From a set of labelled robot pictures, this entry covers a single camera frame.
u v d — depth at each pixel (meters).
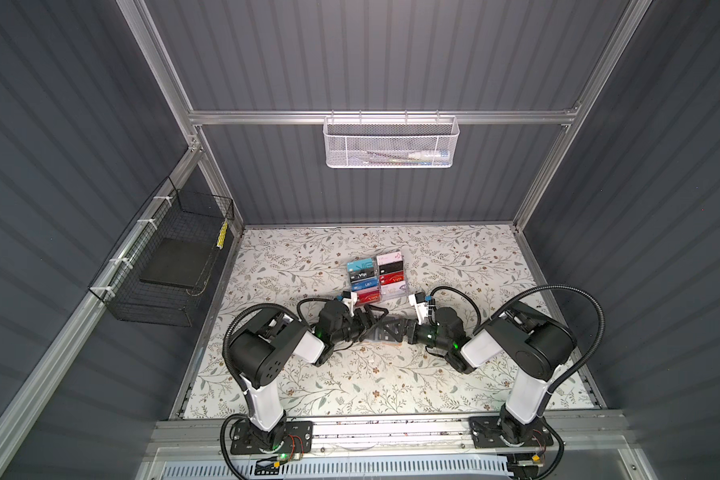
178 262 0.77
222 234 0.83
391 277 0.99
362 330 0.81
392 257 0.99
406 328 0.80
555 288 1.09
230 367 0.48
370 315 0.82
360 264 0.96
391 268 0.99
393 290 0.99
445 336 0.74
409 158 0.91
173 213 0.81
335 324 0.74
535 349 0.49
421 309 0.84
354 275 0.96
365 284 0.96
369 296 0.96
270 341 0.51
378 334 0.90
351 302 0.87
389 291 0.98
